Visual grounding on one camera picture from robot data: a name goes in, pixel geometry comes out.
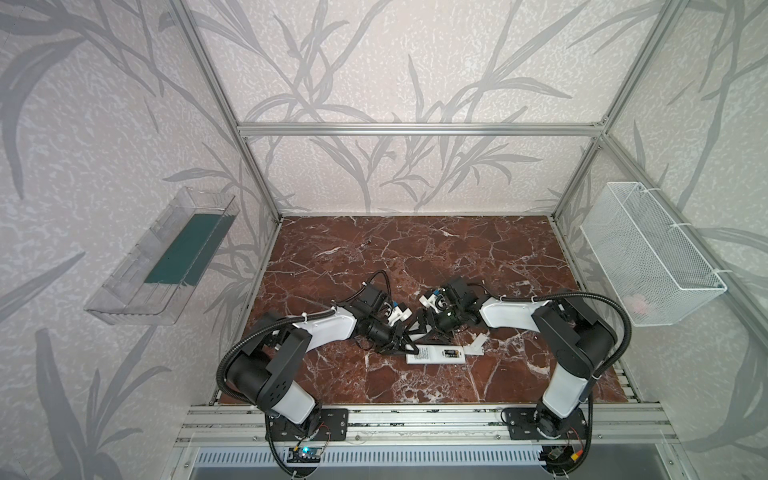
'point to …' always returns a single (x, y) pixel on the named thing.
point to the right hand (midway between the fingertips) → (414, 327)
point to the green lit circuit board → (304, 455)
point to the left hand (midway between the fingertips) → (415, 344)
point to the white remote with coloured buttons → (476, 346)
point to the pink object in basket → (636, 302)
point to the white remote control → (437, 355)
